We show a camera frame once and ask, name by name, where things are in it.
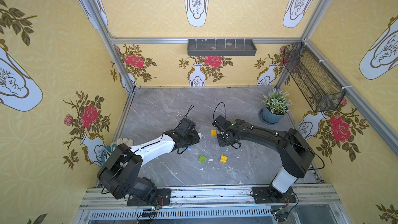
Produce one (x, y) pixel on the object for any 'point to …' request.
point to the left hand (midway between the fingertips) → (200, 138)
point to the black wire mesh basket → (320, 89)
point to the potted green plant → (275, 104)
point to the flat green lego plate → (202, 158)
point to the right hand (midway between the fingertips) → (222, 143)
